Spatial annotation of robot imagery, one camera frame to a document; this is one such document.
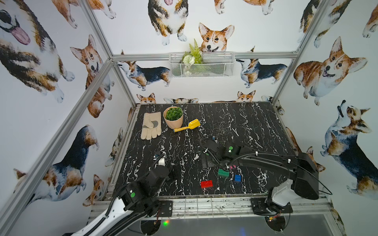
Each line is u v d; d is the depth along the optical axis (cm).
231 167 86
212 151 59
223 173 84
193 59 82
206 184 80
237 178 82
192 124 107
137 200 50
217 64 93
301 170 42
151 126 106
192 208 75
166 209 74
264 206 73
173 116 100
